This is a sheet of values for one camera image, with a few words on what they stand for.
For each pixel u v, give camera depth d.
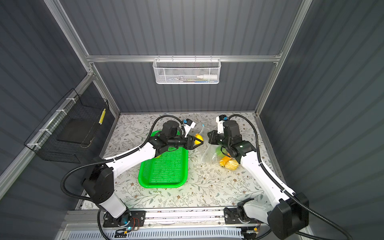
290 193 0.40
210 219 0.74
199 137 0.75
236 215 0.74
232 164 0.86
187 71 1.24
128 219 0.71
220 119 0.69
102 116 0.83
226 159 0.90
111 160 0.48
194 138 0.74
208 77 0.87
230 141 0.58
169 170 0.91
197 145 0.74
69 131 0.73
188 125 0.72
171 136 0.67
